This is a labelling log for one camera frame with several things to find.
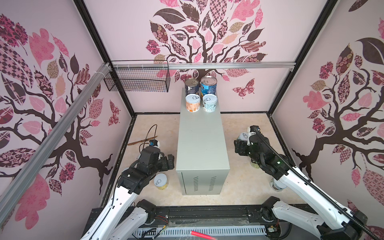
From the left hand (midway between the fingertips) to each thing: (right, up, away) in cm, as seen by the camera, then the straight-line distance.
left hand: (166, 161), depth 74 cm
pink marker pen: (+18, -34, -5) cm, 39 cm away
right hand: (+39, +11, +2) cm, 40 cm away
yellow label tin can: (-4, -13, +6) cm, 15 cm away
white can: (+39, +13, -2) cm, 41 cm away
